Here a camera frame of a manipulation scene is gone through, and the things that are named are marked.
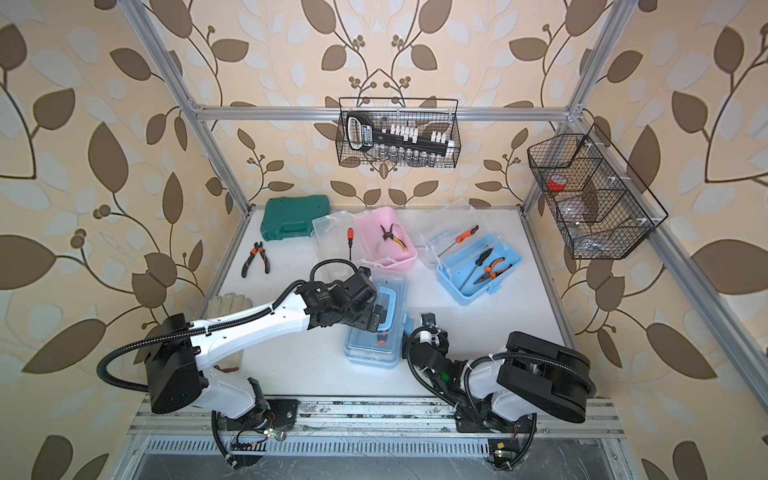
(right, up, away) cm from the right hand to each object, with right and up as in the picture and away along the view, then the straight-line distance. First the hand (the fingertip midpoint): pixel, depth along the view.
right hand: (415, 332), depth 88 cm
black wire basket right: (+51, +38, -6) cm, 63 cm away
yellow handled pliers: (-8, +29, +23) cm, 38 cm away
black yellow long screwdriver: (+23, +20, +15) cm, 34 cm away
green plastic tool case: (-46, +36, +24) cm, 63 cm away
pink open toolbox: (-13, +29, +16) cm, 36 cm away
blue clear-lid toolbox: (-9, 0, -12) cm, 15 cm away
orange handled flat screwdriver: (+17, +28, +12) cm, 35 cm away
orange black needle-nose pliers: (+26, +16, +11) cm, 33 cm away
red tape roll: (+38, +43, -7) cm, 58 cm away
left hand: (-14, +8, -8) cm, 19 cm away
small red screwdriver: (-21, +28, +8) cm, 36 cm away
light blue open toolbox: (+21, +20, +16) cm, 33 cm away
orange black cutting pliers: (-57, +24, +20) cm, 65 cm away
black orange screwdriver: (-9, +2, -11) cm, 14 cm away
